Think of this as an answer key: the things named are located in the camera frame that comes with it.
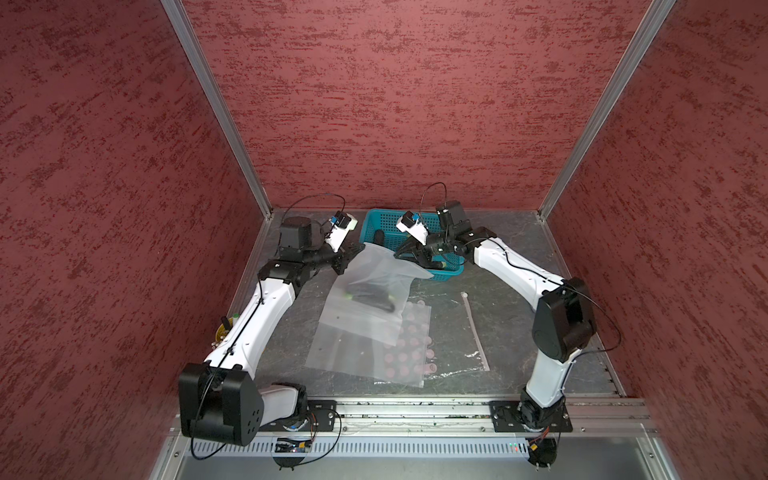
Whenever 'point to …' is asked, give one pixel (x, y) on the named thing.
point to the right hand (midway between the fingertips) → (399, 255)
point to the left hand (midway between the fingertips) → (360, 251)
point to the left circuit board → (288, 445)
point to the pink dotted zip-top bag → (413, 355)
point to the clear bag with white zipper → (456, 343)
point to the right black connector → (542, 452)
